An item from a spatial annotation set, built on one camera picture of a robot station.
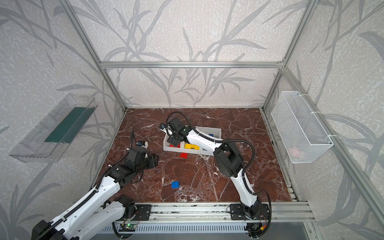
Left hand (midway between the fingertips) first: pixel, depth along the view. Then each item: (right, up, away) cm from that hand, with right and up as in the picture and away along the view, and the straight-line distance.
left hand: (157, 153), depth 82 cm
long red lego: (+5, +2, +14) cm, 15 cm away
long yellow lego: (+18, +2, +12) cm, 22 cm away
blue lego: (+10, -18, +1) cm, 20 cm away
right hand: (+7, +12, +12) cm, 18 cm away
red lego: (+13, -4, +11) cm, 18 cm away
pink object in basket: (+71, +2, -10) cm, 72 cm away
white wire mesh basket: (+67, +12, -21) cm, 71 cm away
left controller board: (-11, -34, -11) cm, 37 cm away
